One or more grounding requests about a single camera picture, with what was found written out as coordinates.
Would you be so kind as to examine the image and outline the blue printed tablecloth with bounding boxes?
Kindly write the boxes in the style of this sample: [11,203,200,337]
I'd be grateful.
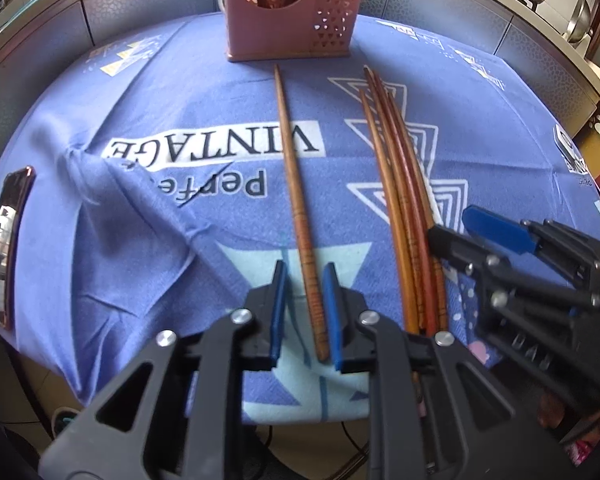
[0,13,600,425]

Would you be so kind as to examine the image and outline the pink smiley utensil holder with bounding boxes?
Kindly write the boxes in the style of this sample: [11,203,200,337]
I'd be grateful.
[219,0,362,62]

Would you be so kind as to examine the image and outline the black cable under table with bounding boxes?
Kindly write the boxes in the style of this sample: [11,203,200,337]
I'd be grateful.
[249,421,376,480]

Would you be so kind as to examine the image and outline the smartphone with red case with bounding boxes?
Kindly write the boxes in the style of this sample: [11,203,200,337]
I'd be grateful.
[0,166,35,330]

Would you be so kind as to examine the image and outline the steel pan leaning on wall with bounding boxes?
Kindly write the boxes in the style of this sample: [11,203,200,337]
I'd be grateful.
[562,0,592,44]

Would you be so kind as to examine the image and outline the brown chopstick of bundle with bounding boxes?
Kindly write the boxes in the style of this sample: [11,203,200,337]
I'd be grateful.
[358,90,419,334]
[375,77,448,336]

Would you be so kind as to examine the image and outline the single brown wooden chopstick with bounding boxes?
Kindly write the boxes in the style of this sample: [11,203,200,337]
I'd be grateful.
[274,64,329,363]

